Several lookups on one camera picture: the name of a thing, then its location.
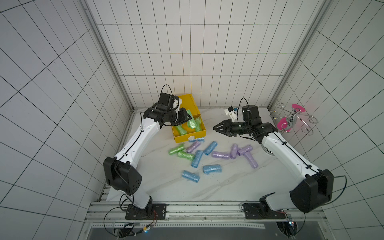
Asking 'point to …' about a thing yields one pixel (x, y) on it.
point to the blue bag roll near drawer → (200, 139)
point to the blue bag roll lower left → (193, 176)
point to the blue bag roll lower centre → (212, 168)
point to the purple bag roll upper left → (194, 145)
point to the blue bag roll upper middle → (209, 149)
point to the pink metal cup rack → (286, 119)
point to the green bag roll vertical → (181, 131)
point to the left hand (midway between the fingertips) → (189, 120)
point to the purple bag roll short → (244, 149)
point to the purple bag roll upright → (234, 148)
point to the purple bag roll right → (251, 159)
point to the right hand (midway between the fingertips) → (216, 125)
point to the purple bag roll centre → (221, 155)
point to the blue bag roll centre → (196, 158)
